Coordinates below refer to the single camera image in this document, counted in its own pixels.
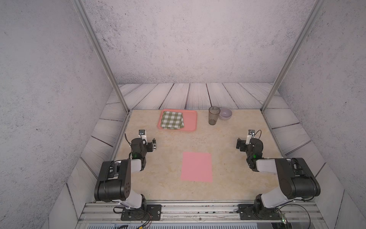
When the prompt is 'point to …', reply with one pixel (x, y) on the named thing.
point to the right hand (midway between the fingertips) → (248, 138)
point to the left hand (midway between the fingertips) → (149, 138)
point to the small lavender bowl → (225, 113)
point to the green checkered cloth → (172, 120)
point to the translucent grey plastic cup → (213, 113)
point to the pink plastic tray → (190, 119)
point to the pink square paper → (197, 167)
